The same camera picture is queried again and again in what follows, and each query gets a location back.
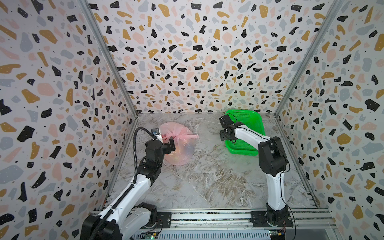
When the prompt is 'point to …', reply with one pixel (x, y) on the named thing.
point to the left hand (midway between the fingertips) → (163, 135)
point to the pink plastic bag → (184, 141)
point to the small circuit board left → (151, 236)
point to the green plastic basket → (251, 119)
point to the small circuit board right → (274, 235)
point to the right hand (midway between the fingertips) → (225, 132)
